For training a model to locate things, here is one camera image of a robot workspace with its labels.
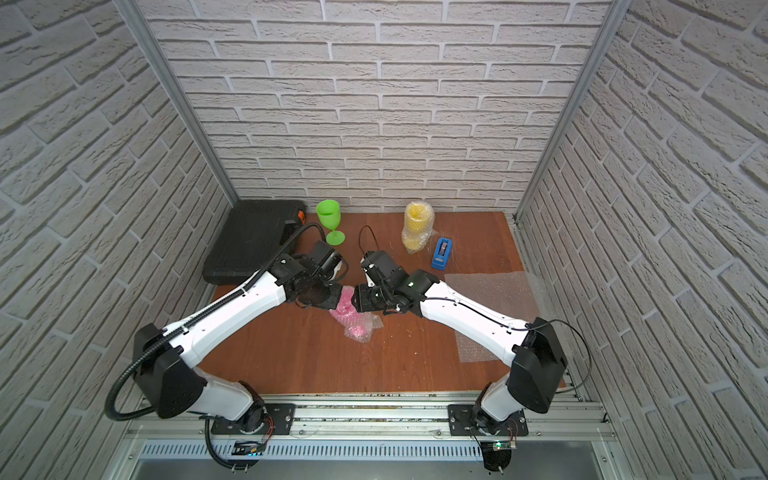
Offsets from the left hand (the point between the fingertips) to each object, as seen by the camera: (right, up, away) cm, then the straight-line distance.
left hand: (340, 296), depth 79 cm
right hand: (+7, 0, -2) cm, 7 cm away
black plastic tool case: (-40, +18, +31) cm, 53 cm away
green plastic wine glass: (-8, +25, +21) cm, 34 cm away
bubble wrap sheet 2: (+53, -2, +18) cm, 56 cm away
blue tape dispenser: (+32, +11, +24) cm, 41 cm away
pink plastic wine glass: (+2, -4, -2) cm, 5 cm away
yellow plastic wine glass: (+23, +23, +18) cm, 37 cm away
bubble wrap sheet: (+9, -10, +10) cm, 17 cm away
